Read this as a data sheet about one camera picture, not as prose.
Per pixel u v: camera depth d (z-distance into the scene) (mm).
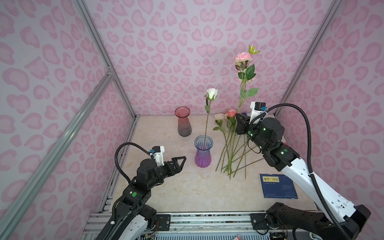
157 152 646
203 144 825
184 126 1029
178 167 618
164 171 630
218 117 1137
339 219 375
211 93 724
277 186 817
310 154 476
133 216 486
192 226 731
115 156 524
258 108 548
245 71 619
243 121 606
